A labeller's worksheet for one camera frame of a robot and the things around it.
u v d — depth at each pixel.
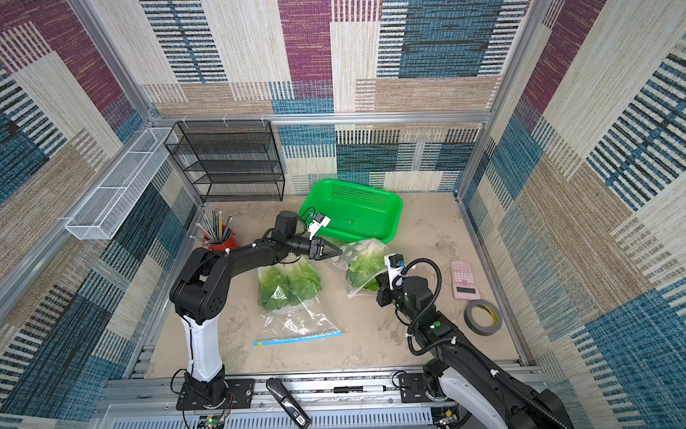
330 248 0.85
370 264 0.79
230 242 0.99
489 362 0.51
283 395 0.69
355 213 1.15
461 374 0.54
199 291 0.53
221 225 0.96
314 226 0.85
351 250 0.85
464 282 0.92
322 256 0.82
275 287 0.83
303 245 0.83
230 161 1.11
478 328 0.81
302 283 0.87
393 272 0.70
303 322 0.79
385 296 0.71
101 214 0.71
